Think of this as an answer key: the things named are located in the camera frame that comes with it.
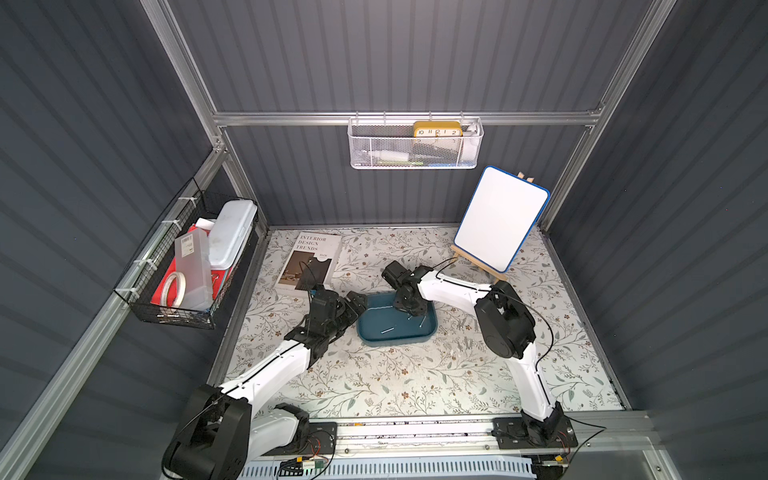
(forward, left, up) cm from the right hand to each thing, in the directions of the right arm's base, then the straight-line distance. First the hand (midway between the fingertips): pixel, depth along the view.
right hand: (409, 305), depth 98 cm
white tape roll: (-16, +50, +34) cm, 62 cm away
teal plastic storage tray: (-6, +9, -1) cm, 11 cm away
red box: (-10, +46, +29) cm, 56 cm away
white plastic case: (0, +46, +33) cm, 57 cm away
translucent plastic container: (-8, +52, +33) cm, 62 cm away
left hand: (-7, +14, +11) cm, 19 cm away
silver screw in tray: (-9, +7, +1) cm, 12 cm away
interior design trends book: (+23, +37, +3) cm, 44 cm away
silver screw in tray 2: (-6, -4, +1) cm, 7 cm away
